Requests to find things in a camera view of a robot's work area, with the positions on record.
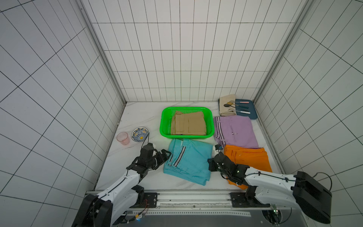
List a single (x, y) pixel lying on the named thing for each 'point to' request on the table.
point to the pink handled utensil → (246, 102)
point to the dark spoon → (227, 105)
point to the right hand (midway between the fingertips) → (203, 161)
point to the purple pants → (235, 131)
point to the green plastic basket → (165, 123)
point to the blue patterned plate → (139, 134)
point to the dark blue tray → (246, 107)
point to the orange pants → (255, 158)
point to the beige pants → (189, 124)
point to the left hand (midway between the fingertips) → (166, 158)
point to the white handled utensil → (246, 112)
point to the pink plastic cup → (123, 137)
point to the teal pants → (188, 160)
